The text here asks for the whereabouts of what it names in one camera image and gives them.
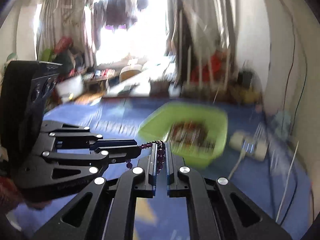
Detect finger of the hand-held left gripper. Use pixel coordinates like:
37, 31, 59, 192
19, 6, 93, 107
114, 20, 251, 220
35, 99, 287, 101
15, 147, 142, 197
40, 120, 138, 153

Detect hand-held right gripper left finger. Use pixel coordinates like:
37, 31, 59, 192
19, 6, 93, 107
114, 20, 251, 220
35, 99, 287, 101
32, 140, 158, 240

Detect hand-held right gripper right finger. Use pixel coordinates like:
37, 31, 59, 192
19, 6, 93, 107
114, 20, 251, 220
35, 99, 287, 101
165, 141, 293, 240

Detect purple bead bracelet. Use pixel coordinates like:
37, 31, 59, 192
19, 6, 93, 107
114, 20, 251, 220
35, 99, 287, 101
126, 141, 166, 174

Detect brown wooden bead bracelet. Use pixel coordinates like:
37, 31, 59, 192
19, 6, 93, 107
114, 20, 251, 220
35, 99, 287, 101
167, 121, 217, 151

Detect green plastic basin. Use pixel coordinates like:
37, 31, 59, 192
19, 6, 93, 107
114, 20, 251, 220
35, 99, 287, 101
138, 102, 229, 169

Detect blue printed tablecloth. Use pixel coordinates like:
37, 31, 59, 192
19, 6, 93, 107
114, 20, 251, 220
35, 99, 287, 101
10, 97, 316, 240

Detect pile of bags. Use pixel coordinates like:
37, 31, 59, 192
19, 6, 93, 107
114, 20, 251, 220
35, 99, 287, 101
37, 37, 87, 72

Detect white power strip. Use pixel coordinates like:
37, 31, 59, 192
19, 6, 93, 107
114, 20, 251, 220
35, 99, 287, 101
229, 131, 268, 162

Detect grey curtain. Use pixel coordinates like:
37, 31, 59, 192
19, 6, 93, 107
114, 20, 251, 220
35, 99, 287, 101
35, 0, 97, 67
165, 0, 237, 55

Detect black power adapter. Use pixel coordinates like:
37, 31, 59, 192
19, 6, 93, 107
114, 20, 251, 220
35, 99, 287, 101
237, 70, 253, 88

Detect hanging clothes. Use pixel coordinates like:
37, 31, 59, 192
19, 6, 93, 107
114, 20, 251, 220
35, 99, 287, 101
84, 0, 150, 53

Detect white cable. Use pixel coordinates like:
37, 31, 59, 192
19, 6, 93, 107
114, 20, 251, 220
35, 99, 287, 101
226, 149, 248, 180
274, 141, 300, 223

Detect black wall cable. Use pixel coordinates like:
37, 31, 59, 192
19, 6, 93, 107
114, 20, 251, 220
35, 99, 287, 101
270, 0, 309, 120

